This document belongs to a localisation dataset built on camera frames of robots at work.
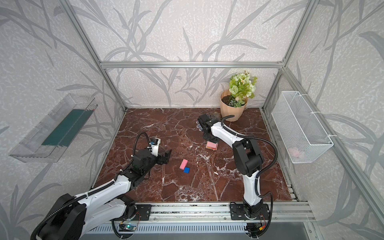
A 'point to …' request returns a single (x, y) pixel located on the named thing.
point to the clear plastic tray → (48, 141)
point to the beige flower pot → (231, 105)
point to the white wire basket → (302, 135)
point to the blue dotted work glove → (199, 126)
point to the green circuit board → (127, 227)
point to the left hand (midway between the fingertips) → (166, 144)
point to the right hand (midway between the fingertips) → (210, 134)
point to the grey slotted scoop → (214, 115)
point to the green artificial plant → (241, 87)
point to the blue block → (186, 170)
